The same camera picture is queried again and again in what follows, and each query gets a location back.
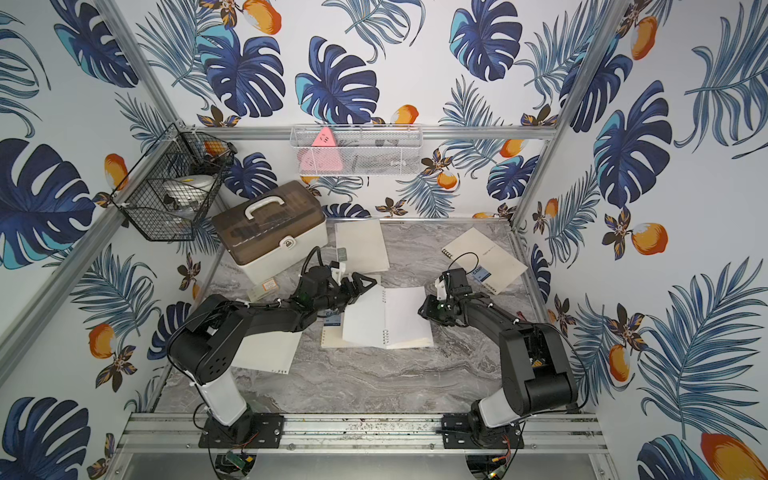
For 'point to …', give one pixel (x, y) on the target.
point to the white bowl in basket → (188, 192)
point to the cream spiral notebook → (360, 246)
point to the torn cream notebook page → (272, 352)
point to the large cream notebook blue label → (387, 316)
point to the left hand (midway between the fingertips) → (372, 284)
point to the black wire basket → (178, 152)
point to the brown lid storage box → (266, 235)
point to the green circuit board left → (235, 459)
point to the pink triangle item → (323, 156)
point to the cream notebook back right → (490, 265)
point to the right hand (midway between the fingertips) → (424, 311)
